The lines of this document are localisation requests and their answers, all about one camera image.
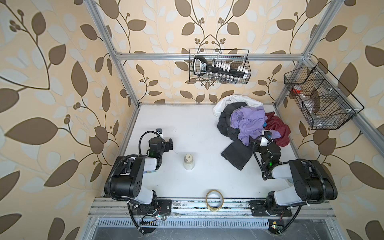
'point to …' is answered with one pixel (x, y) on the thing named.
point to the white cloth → (219, 105)
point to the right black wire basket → (323, 101)
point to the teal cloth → (265, 124)
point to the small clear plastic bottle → (189, 163)
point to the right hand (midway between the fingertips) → (259, 138)
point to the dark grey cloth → (238, 153)
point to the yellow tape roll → (210, 208)
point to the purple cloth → (249, 121)
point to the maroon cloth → (274, 124)
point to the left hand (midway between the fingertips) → (163, 137)
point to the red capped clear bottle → (296, 89)
